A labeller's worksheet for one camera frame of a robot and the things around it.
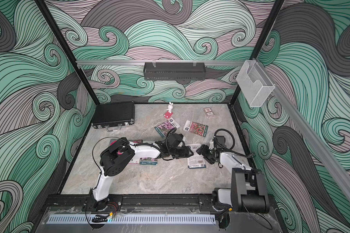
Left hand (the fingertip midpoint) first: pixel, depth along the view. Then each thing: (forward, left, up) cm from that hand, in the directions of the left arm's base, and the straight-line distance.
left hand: (192, 153), depth 87 cm
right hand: (+1, -5, -2) cm, 6 cm away
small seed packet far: (+37, -17, -3) cm, 41 cm away
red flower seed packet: (+21, -7, -4) cm, 23 cm away
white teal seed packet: (-3, -2, -4) cm, 6 cm away
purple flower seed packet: (+22, +17, -4) cm, 28 cm away
